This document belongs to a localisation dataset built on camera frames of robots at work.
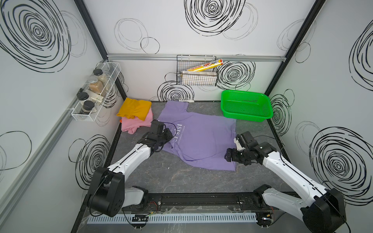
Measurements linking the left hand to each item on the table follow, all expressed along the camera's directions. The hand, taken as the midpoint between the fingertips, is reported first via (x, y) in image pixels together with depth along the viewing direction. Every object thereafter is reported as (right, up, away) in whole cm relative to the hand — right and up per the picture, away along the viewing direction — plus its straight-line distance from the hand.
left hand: (172, 132), depth 87 cm
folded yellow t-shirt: (-30, +15, +15) cm, 37 cm away
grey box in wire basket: (+16, +33, 0) cm, 37 cm away
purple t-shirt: (+20, -6, +10) cm, 23 cm away
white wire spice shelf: (-42, +40, +9) cm, 59 cm away
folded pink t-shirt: (-30, +4, +12) cm, 33 cm away
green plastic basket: (+56, +18, +29) cm, 66 cm away
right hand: (+34, -14, -7) cm, 37 cm away
